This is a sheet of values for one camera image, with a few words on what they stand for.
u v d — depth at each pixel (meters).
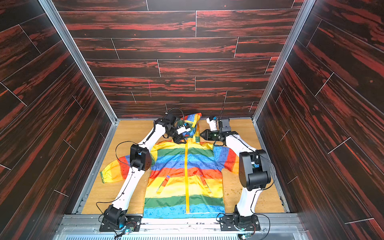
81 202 0.83
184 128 0.96
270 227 0.69
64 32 0.73
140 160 0.72
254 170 0.50
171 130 0.91
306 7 0.66
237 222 0.66
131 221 0.74
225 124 0.75
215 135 0.81
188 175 0.91
